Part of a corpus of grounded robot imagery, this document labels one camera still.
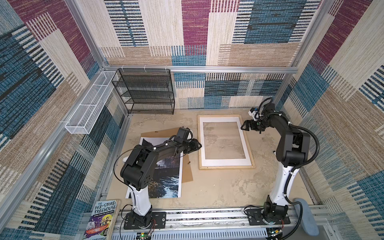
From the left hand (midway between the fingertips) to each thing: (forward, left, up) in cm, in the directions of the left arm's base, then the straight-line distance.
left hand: (201, 144), depth 94 cm
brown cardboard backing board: (-4, +16, +18) cm, 24 cm away
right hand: (+11, -32, +2) cm, 34 cm away
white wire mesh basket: (-3, +56, +28) cm, 62 cm away
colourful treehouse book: (-40, +48, -4) cm, 63 cm away
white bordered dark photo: (-20, +20, -6) cm, 29 cm away
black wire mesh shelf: (+40, +39, +10) cm, 56 cm away
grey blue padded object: (-41, -47, -2) cm, 63 cm away
